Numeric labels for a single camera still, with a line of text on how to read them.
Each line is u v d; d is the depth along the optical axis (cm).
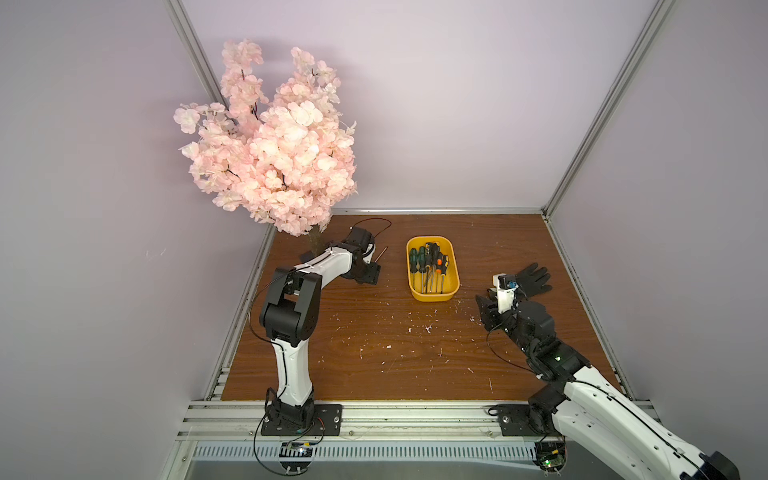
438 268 100
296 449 71
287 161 58
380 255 107
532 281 98
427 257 101
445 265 101
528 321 58
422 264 102
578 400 52
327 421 73
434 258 100
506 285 67
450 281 99
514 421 73
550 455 70
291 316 53
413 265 103
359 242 81
